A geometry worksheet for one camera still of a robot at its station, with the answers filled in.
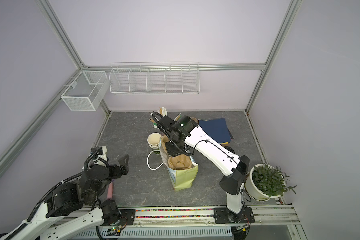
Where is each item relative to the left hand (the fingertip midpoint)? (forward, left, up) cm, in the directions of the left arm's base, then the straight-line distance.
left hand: (119, 160), depth 66 cm
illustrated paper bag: (-7, -27, -9) cm, 29 cm away
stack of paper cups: (+19, -11, -14) cm, 26 cm away
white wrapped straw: (+36, -17, -7) cm, 40 cm away
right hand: (+3, -25, -4) cm, 25 cm away
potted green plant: (-11, -65, -8) cm, 67 cm away
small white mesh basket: (+46, +32, +1) cm, 56 cm away
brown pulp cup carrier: (+1, -27, -7) cm, 28 cm away
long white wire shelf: (+56, -12, +4) cm, 58 cm away
